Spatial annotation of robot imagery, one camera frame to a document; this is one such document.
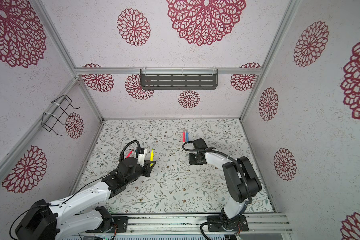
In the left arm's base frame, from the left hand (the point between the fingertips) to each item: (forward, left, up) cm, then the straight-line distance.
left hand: (154, 164), depth 82 cm
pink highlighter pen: (+28, -18, -12) cm, 35 cm away
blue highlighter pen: (+28, -20, -12) cm, 37 cm away
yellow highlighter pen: (+2, 0, +7) cm, 7 cm away
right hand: (+9, -22, -9) cm, 25 cm away
